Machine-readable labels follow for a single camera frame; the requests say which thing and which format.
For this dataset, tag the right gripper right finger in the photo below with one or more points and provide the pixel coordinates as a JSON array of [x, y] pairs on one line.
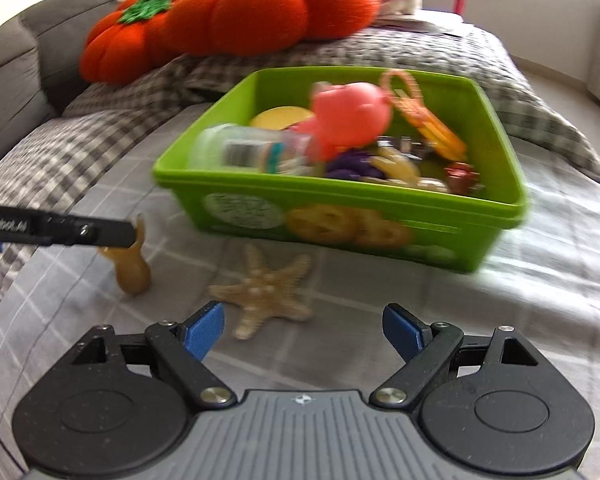
[[427, 351]]

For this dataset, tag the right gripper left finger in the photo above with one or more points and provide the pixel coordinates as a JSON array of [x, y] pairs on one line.
[[179, 350]]

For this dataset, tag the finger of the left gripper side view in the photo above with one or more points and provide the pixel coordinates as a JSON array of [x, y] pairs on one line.
[[47, 228]]

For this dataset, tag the beige starfish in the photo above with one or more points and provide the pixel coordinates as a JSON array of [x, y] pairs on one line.
[[264, 293]]

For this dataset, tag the amber hand-shaped toy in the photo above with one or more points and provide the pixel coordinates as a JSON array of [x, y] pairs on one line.
[[400, 171]]

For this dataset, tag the pink pig toy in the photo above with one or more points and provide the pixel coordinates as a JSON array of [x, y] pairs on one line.
[[344, 116]]

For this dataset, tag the grey checkered quilted blanket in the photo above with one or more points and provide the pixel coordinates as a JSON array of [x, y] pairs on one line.
[[55, 164]]

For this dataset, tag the grey grid bed sheet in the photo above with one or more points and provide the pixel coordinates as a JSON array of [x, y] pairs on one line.
[[542, 278]]

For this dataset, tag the grey sofa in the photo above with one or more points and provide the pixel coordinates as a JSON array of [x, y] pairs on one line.
[[40, 49]]

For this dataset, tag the green plastic storage box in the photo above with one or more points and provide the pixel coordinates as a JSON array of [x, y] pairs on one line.
[[452, 231]]

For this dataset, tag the purple toy grapes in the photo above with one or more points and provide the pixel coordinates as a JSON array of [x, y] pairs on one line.
[[354, 166]]

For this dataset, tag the clear cotton swab jar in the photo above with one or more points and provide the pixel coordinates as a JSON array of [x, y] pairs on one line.
[[229, 147]]

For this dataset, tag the orange plastic bangle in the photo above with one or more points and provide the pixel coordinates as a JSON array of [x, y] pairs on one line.
[[405, 95]]

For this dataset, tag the small orange pumpkin cushion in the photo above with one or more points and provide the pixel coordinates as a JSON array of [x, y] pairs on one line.
[[127, 43]]

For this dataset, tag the yellow toy bowl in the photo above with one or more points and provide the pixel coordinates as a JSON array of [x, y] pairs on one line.
[[280, 117]]

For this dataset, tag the large orange pumpkin cushion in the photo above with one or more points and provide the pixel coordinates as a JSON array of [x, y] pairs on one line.
[[258, 27]]

